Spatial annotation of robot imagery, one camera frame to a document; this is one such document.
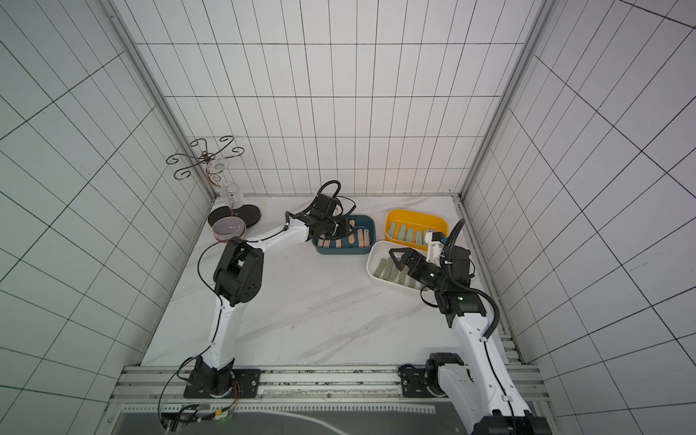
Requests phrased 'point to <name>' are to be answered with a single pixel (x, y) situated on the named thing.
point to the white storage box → (380, 249)
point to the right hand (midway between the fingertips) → (400, 252)
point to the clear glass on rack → (233, 196)
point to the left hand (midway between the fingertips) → (352, 234)
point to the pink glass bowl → (226, 227)
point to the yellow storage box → (417, 221)
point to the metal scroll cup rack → (215, 165)
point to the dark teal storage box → (363, 222)
